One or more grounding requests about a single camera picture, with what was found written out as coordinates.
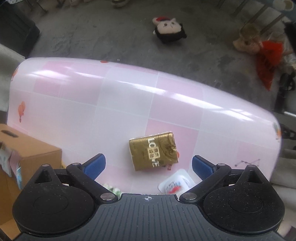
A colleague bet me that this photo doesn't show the green floral scrunchie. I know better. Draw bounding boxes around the green floral scrunchie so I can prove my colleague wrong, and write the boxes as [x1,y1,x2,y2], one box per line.
[103,183,122,198]

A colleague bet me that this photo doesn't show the black suitcase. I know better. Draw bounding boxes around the black suitcase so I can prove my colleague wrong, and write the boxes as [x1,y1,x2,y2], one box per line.
[0,1,40,58]

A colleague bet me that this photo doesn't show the black white plush toy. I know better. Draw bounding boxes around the black white plush toy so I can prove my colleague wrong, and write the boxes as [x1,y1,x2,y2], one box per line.
[152,16,187,44]

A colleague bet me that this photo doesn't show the white cotton swab bag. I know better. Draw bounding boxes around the white cotton swab bag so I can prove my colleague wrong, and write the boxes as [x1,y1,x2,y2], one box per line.
[1,142,23,190]

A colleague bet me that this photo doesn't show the red plastic bag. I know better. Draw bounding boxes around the red plastic bag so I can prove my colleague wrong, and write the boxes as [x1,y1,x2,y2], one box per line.
[256,40,283,91]

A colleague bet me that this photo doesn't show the gold foil packet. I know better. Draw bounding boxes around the gold foil packet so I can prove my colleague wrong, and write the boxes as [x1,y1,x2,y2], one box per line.
[129,132,179,171]

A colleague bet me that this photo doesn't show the pink checkered tablecloth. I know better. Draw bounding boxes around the pink checkered tablecloth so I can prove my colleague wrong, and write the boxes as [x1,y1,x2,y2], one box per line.
[7,58,281,194]

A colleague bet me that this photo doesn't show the tan shoes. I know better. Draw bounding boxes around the tan shoes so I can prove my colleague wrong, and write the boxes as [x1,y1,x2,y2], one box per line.
[233,23,263,55]

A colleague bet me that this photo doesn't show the brown cardboard box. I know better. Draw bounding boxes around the brown cardboard box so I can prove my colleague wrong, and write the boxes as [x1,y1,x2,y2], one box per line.
[1,124,62,240]

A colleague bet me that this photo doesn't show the white yogurt cup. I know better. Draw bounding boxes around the white yogurt cup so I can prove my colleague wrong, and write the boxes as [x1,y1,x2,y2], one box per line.
[158,169,196,197]

